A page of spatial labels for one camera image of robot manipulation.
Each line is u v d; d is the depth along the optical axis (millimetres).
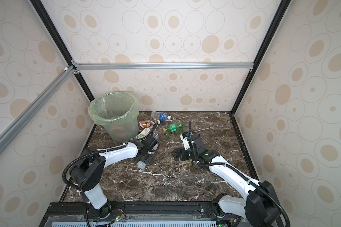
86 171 462
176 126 1078
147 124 1060
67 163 858
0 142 521
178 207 748
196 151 614
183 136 731
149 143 732
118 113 1050
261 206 396
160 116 1117
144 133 998
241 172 473
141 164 851
